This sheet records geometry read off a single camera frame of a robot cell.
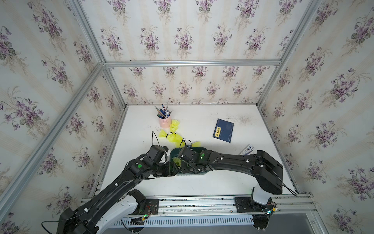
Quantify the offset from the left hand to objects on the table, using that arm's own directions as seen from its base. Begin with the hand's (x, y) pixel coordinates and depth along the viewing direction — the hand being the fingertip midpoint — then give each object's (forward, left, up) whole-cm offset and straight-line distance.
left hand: (178, 172), depth 74 cm
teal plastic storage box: (+13, +2, -2) cm, 13 cm away
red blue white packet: (+17, -45, -9) cm, 49 cm away
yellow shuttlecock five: (+29, +12, -8) cm, 32 cm away
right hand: (+4, -3, -6) cm, 8 cm away
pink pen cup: (+36, +10, -4) cm, 38 cm away
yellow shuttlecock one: (+35, +4, -6) cm, 36 cm away
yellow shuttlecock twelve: (+22, -11, -11) cm, 27 cm away
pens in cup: (+42, +12, -1) cm, 44 cm away
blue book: (+34, -32, -10) cm, 48 cm away
